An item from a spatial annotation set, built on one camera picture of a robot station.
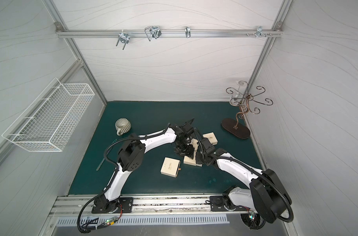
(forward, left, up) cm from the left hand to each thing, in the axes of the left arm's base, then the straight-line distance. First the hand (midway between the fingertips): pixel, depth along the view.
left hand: (190, 157), depth 87 cm
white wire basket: (+3, +69, +29) cm, 74 cm away
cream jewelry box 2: (+7, -2, +7) cm, 10 cm away
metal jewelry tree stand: (+22, -37, -2) cm, 43 cm away
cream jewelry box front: (-6, +11, 0) cm, 13 cm away
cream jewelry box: (-2, -1, 0) cm, 3 cm away
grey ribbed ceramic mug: (+24, +49, -1) cm, 54 cm away
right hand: (+1, -6, 0) cm, 6 cm away
